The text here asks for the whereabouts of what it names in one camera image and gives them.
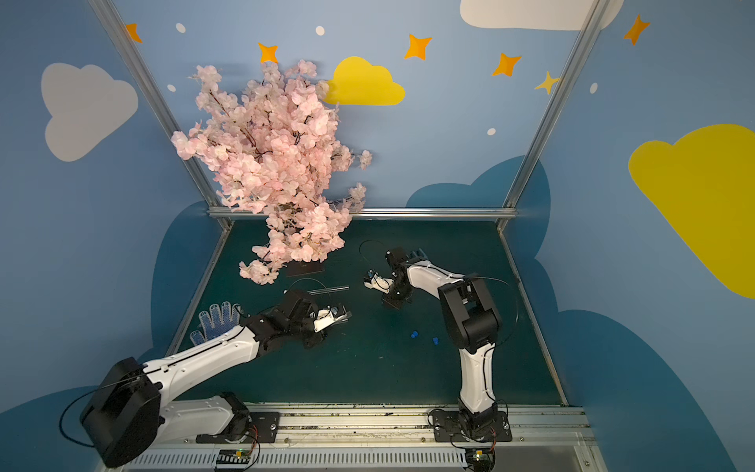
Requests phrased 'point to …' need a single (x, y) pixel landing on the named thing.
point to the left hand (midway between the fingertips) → (329, 317)
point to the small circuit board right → (478, 454)
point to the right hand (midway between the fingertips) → (393, 297)
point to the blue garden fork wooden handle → (422, 253)
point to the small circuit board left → (233, 456)
